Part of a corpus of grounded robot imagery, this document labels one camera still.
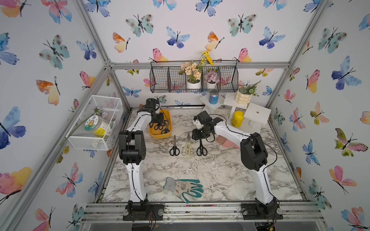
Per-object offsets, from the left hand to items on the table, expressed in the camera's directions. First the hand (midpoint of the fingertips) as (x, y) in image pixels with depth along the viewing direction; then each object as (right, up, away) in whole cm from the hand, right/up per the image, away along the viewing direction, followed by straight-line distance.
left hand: (161, 116), depth 103 cm
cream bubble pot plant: (+53, +13, -16) cm, 57 cm away
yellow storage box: (+3, -11, +4) cm, 12 cm away
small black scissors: (-1, -7, -4) cm, 8 cm away
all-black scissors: (+28, -23, -7) cm, 37 cm away
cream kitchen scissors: (+20, -22, -7) cm, 30 cm away
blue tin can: (+36, +13, -5) cm, 39 cm away
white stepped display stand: (+58, -2, -5) cm, 58 cm away
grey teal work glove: (+15, -40, -22) cm, 48 cm away
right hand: (+24, -12, -7) cm, 28 cm away
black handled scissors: (+10, -23, -7) cm, 26 cm away
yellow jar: (+53, -2, -3) cm, 53 cm away
